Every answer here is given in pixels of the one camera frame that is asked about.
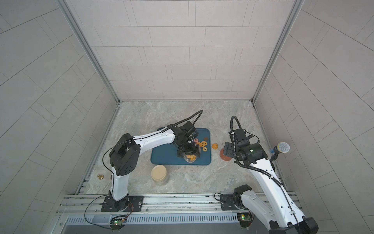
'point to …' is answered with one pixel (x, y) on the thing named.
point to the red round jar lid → (223, 156)
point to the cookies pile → (202, 144)
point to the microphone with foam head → (282, 147)
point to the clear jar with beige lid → (159, 175)
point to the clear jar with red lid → (190, 158)
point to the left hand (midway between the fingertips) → (197, 156)
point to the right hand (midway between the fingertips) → (231, 150)
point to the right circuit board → (245, 219)
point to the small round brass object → (100, 176)
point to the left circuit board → (117, 224)
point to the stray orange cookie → (215, 146)
